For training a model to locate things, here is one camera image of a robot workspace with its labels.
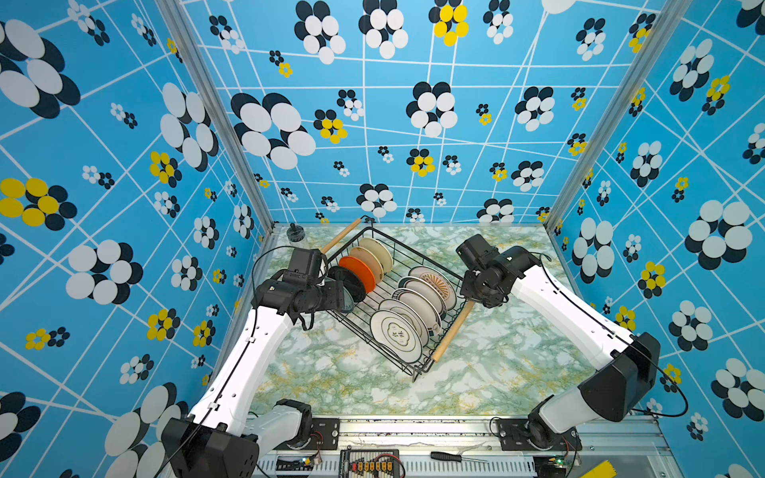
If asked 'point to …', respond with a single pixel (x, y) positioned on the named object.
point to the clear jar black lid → (296, 235)
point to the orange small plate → (364, 271)
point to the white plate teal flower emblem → (397, 335)
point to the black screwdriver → (453, 457)
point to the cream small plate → (382, 254)
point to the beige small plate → (368, 257)
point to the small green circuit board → (306, 464)
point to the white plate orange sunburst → (440, 281)
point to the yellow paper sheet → (603, 470)
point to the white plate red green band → (418, 303)
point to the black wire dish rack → (357, 320)
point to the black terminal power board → (370, 463)
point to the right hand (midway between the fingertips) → (471, 294)
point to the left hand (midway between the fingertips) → (332, 293)
